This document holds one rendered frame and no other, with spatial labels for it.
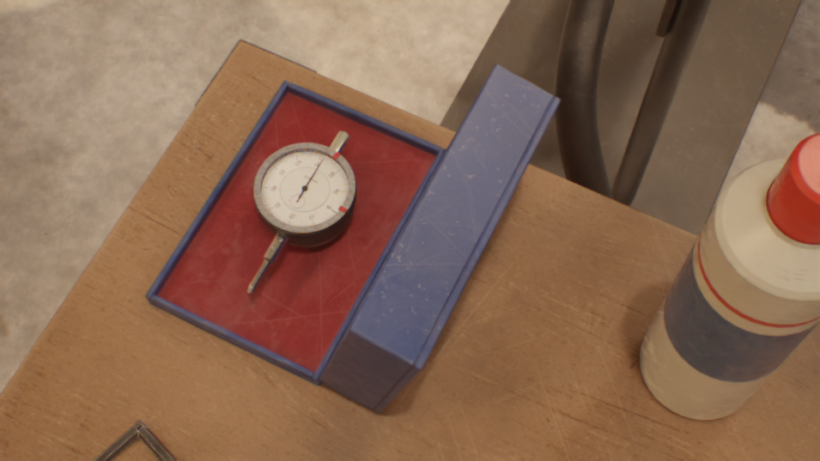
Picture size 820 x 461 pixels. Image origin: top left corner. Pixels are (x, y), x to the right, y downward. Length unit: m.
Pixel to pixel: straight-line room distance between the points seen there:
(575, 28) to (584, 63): 0.02
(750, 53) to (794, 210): 0.89
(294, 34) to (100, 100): 0.23
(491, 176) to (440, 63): 0.74
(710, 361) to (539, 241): 0.15
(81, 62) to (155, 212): 0.67
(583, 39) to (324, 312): 0.28
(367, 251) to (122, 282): 0.14
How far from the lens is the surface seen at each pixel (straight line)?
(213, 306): 0.65
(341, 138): 0.66
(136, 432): 0.63
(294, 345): 0.63
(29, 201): 1.27
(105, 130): 1.28
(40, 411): 0.66
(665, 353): 0.59
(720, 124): 1.28
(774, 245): 0.47
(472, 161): 0.55
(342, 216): 0.63
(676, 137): 1.26
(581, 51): 0.80
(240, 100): 0.71
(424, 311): 0.52
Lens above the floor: 1.07
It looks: 64 degrees down
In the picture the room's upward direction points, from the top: straight up
